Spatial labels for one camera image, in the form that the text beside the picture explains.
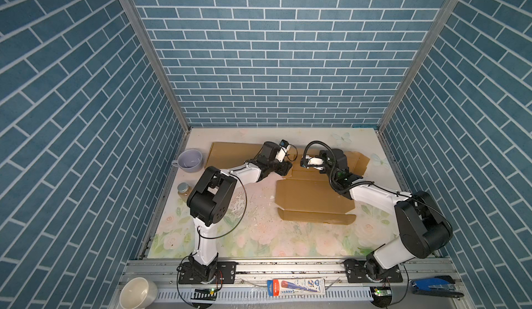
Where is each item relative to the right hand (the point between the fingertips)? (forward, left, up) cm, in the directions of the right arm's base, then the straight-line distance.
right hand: (324, 145), depth 90 cm
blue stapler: (-46, -38, -16) cm, 62 cm away
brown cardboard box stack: (-13, +5, -21) cm, 25 cm away
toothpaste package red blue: (-51, +10, -17) cm, 54 cm away
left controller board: (-55, +42, -20) cm, 72 cm away
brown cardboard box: (+2, +48, -13) cm, 50 cm away
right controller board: (-50, -21, -23) cm, 59 cm away
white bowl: (-57, +63, -14) cm, 86 cm away
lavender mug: (-3, +65, -13) cm, 66 cm away
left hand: (-2, +16, -11) cm, 19 cm away
